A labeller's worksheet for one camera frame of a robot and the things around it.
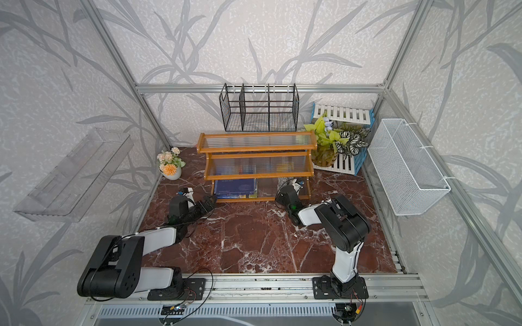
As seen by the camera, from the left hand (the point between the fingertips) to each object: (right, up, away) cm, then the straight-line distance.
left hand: (212, 200), depth 91 cm
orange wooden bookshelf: (+14, +21, +5) cm, 26 cm away
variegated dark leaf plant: (+65, +27, -3) cm, 70 cm away
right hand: (+31, +4, +7) cm, 32 cm away
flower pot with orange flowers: (-23, +16, +7) cm, 29 cm away
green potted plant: (+53, +27, 0) cm, 60 cm away
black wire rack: (+21, +46, +14) cm, 53 cm away
